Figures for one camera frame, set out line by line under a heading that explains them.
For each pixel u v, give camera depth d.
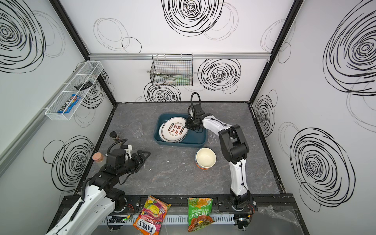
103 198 0.54
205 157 0.85
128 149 0.75
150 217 0.68
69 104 0.68
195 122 0.74
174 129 0.99
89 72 0.91
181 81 0.99
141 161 0.69
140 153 0.72
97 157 0.79
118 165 0.60
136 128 1.00
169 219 0.70
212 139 0.98
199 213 0.67
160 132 0.99
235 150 0.55
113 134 0.89
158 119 1.04
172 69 0.89
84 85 0.77
